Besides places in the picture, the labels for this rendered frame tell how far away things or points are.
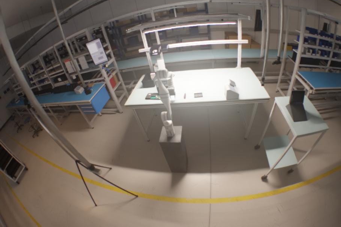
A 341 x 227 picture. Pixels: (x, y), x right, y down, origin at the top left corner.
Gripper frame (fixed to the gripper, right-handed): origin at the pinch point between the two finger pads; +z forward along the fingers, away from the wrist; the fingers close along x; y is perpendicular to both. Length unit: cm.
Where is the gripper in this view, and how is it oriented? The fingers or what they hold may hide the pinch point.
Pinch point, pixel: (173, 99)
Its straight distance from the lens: 180.9
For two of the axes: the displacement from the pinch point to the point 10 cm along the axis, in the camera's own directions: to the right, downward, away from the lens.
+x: -9.8, 0.5, 2.1
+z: 1.7, 7.9, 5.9
